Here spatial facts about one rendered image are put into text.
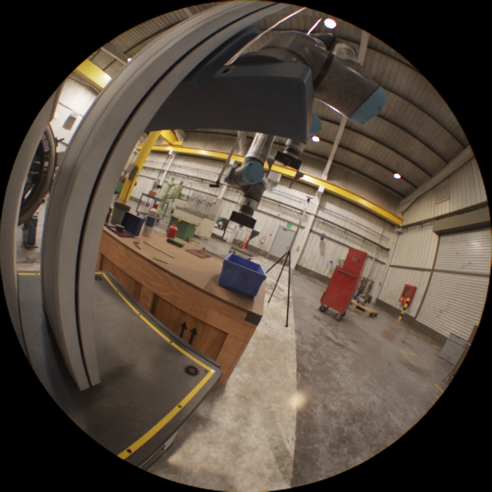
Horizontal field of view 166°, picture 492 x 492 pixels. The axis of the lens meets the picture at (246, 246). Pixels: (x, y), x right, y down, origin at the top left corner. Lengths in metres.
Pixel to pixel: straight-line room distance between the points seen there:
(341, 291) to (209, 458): 2.82
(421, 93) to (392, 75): 1.37
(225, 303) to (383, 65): 8.50
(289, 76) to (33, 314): 0.76
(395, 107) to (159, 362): 9.38
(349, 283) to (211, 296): 2.61
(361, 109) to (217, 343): 0.92
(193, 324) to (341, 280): 2.63
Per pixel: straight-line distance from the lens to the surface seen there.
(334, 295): 3.06
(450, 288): 8.28
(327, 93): 0.48
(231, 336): 0.70
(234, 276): 0.74
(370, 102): 0.50
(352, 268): 3.03
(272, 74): 0.30
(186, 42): 0.32
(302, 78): 0.28
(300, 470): 0.89
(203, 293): 0.66
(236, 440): 0.81
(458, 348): 4.92
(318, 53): 0.48
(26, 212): 1.45
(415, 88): 8.86
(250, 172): 0.68
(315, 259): 10.66
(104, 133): 0.23
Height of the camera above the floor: 0.71
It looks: 3 degrees down
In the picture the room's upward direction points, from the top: 22 degrees clockwise
